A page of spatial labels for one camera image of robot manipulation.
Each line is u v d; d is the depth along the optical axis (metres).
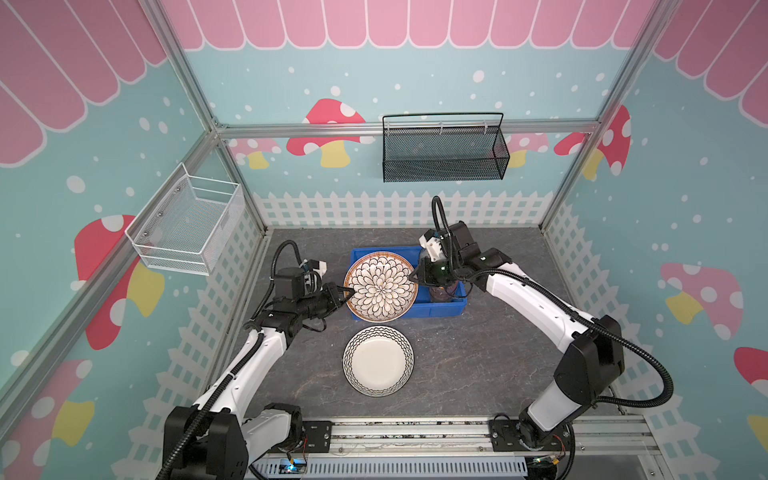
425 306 0.95
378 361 0.85
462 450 0.74
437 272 0.71
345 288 0.79
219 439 0.39
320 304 0.71
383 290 0.81
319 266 0.77
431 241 0.75
